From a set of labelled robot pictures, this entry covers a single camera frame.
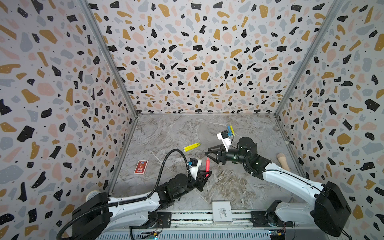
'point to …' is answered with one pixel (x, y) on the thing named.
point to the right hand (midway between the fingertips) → (206, 150)
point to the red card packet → (140, 167)
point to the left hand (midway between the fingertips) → (212, 171)
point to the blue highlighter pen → (229, 132)
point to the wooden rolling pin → (283, 161)
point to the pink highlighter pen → (207, 166)
